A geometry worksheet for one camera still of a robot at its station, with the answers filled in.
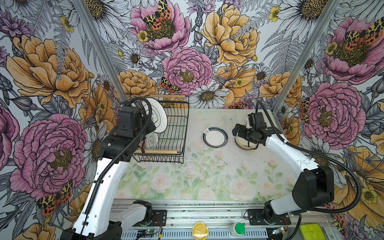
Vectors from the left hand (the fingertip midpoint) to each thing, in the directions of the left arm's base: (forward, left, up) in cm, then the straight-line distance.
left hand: (149, 126), depth 67 cm
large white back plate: (+8, -2, -3) cm, 9 cm away
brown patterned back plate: (+10, +7, -27) cm, 30 cm away
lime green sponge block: (-37, -73, -32) cm, 88 cm away
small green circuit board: (-35, +2, -35) cm, 50 cm away
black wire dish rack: (+9, -4, -31) cm, 32 cm away
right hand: (+7, -45, -19) cm, 50 cm away
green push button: (-36, -39, -24) cm, 58 cm away
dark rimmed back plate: (+19, -35, -36) cm, 53 cm away
